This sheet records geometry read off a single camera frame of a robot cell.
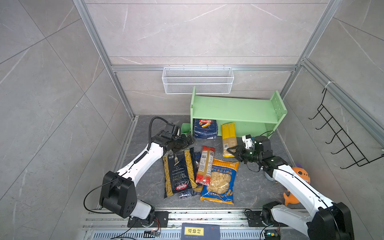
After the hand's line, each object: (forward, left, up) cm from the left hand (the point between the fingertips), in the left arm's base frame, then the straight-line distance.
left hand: (190, 140), depth 83 cm
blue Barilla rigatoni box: (+7, -9, 0) cm, 12 cm away
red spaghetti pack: (-13, -8, -12) cm, 19 cm away
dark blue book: (-42, -3, -15) cm, 45 cm away
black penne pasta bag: (-15, +6, -10) cm, 19 cm away
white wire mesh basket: (+42, -13, +11) cm, 45 cm away
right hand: (-7, -20, 0) cm, 21 cm away
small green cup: (+18, +3, -11) cm, 21 cm away
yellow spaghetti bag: (0, -22, +1) cm, 22 cm away
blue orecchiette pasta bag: (-23, -16, -15) cm, 32 cm away
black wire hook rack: (-22, -69, +15) cm, 74 cm away
